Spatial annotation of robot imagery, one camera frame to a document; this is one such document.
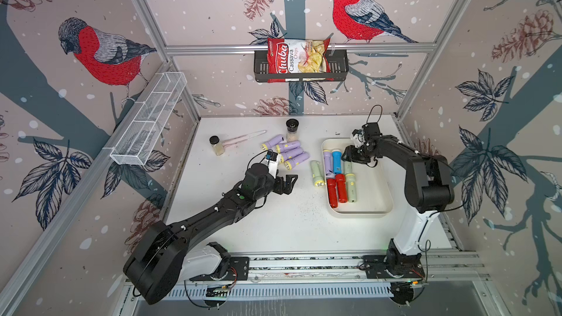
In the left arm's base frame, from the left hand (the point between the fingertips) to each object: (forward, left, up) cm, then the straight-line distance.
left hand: (292, 170), depth 81 cm
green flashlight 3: (+9, -25, -12) cm, 30 cm away
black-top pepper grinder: (+27, 0, -4) cm, 27 cm away
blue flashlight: (+15, -21, -12) cm, 29 cm away
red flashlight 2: (-1, -21, -13) cm, 25 cm away
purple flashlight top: (+24, +9, -14) cm, 29 cm away
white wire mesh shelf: (+1, +52, +15) cm, 54 cm away
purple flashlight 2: (+15, +3, -12) cm, 19 cm away
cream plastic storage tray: (0, -37, -16) cm, 40 cm away
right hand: (+14, -25, -11) cm, 31 cm away
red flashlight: (-1, -17, -12) cm, 21 cm away
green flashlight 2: (-1, -25, -12) cm, 28 cm away
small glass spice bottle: (+19, +35, -9) cm, 41 cm away
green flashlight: (+6, -12, -13) cm, 18 cm away
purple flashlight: (+21, +1, -12) cm, 25 cm away
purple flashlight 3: (+11, +1, -12) cm, 16 cm away
